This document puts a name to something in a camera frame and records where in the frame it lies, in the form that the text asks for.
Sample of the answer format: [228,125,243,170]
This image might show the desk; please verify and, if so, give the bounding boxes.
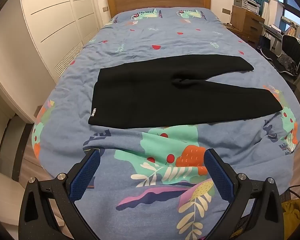
[263,24,283,52]

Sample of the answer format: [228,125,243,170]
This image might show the yellow cloth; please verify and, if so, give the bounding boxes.
[281,197,300,240]

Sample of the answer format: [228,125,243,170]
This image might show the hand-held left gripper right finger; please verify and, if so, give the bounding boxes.
[204,148,283,240]

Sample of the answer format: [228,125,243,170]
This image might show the white printer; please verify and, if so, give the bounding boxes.
[233,0,261,14]

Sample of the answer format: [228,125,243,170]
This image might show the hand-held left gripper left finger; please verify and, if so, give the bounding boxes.
[18,149,101,240]

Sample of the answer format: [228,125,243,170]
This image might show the blue printed bed sheet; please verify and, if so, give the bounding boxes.
[31,7,300,240]

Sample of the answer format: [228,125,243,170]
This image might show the black chair with white trim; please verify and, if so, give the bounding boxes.
[260,34,300,77]

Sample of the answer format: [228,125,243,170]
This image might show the black pants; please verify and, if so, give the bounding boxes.
[88,56,283,130]

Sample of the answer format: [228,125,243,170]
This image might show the wooden dresser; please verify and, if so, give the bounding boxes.
[230,5,265,44]

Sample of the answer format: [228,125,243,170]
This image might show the white wardrobe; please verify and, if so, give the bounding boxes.
[19,0,100,78]

